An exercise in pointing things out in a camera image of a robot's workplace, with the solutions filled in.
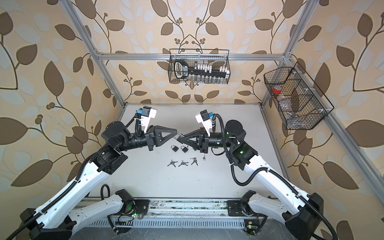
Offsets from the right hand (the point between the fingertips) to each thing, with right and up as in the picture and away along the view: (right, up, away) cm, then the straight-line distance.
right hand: (182, 141), depth 55 cm
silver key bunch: (-10, -18, +35) cm, 40 cm away
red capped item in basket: (+53, +26, +32) cm, 67 cm away
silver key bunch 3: (+4, -18, +36) cm, 40 cm away
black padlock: (-9, -11, +41) cm, 44 cm away
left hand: (-2, +2, -3) cm, 4 cm away
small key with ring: (+10, -16, +37) cm, 41 cm away
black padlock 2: (-3, -12, +41) cm, 43 cm away
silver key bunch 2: (-3, -19, +34) cm, 39 cm away
